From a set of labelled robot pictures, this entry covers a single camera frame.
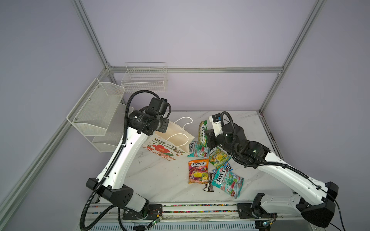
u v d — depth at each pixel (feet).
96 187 1.23
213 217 2.39
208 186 2.62
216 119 1.85
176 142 2.87
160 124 1.68
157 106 1.62
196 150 3.06
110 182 1.28
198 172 2.74
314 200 1.28
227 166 2.88
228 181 2.64
